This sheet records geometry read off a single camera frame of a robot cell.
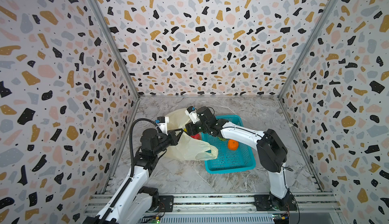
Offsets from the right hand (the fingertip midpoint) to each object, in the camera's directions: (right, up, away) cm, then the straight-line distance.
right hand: (181, 126), depth 83 cm
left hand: (+2, 0, -9) cm, 9 cm away
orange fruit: (+29, -12, +6) cm, 32 cm away
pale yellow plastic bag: (+4, -10, -11) cm, 15 cm away
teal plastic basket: (+35, -20, +4) cm, 41 cm away
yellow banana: (+21, -4, -17) cm, 27 cm away
